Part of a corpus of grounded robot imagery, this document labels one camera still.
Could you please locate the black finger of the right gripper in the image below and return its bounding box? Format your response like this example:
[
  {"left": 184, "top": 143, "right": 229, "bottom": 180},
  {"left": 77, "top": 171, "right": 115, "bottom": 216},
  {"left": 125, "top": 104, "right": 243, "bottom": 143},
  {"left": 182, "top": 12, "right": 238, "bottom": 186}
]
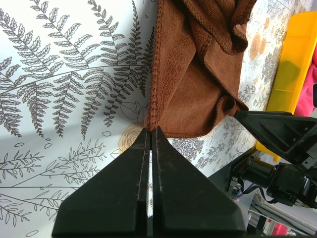
[{"left": 234, "top": 111, "right": 317, "bottom": 159}]

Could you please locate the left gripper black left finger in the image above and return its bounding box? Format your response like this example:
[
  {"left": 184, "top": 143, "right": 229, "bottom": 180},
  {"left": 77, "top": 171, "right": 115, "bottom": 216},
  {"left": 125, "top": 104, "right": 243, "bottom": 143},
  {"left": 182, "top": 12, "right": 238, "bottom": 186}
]
[{"left": 52, "top": 128, "right": 151, "bottom": 238}]

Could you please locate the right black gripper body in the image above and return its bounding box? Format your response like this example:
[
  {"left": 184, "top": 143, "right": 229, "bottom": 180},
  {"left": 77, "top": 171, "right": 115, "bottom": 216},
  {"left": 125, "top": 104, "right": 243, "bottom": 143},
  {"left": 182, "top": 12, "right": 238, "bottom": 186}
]
[{"left": 289, "top": 115, "right": 317, "bottom": 179}]

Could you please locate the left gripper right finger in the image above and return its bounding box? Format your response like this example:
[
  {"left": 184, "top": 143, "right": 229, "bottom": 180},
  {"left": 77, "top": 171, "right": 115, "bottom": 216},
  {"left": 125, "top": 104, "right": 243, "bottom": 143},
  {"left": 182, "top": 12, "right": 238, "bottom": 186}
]
[{"left": 152, "top": 127, "right": 246, "bottom": 238}]

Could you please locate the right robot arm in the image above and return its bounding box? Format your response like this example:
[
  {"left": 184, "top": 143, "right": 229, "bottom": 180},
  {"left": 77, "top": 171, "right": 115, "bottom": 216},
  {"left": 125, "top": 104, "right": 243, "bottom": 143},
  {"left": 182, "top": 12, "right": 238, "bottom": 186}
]
[{"left": 233, "top": 89, "right": 317, "bottom": 208}]

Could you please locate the pink towel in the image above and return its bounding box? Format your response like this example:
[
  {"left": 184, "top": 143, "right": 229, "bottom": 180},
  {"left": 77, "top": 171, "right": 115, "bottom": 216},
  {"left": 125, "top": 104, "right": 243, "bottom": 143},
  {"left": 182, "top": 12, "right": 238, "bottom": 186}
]
[{"left": 294, "top": 47, "right": 317, "bottom": 117}]

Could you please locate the yellow plastic bin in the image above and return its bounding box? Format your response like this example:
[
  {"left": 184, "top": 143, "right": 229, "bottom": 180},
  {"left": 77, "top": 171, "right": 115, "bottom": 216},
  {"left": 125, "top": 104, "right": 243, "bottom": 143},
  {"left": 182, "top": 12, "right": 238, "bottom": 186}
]
[{"left": 255, "top": 11, "right": 317, "bottom": 162}]

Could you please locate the floral table mat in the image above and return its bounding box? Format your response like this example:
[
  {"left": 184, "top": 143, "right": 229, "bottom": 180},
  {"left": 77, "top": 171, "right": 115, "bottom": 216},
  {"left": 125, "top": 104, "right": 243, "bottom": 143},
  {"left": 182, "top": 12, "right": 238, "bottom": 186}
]
[{"left": 0, "top": 0, "right": 317, "bottom": 238}]

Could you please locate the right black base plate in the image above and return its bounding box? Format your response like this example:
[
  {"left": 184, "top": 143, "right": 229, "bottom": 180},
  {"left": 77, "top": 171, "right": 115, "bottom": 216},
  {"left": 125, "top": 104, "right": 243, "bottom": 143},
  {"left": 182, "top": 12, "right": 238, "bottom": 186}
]
[{"left": 208, "top": 148, "right": 261, "bottom": 198}]

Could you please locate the aluminium frame rail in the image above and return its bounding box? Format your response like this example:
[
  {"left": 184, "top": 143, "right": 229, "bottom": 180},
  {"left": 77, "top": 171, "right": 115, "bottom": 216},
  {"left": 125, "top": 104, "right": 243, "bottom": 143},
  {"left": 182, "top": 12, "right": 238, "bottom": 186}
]
[{"left": 250, "top": 193, "right": 317, "bottom": 235}]

